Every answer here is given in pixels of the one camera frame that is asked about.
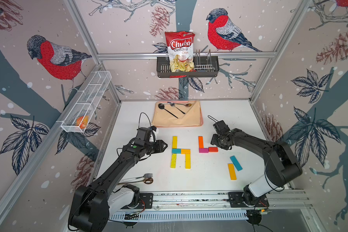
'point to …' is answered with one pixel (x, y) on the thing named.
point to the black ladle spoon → (161, 106)
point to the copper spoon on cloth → (187, 105)
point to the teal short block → (176, 151)
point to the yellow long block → (188, 161)
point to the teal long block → (235, 162)
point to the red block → (213, 149)
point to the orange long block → (232, 171)
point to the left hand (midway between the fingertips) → (167, 143)
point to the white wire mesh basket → (78, 117)
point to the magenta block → (203, 150)
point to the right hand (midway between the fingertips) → (214, 141)
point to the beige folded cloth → (177, 113)
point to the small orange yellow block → (184, 151)
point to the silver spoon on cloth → (172, 104)
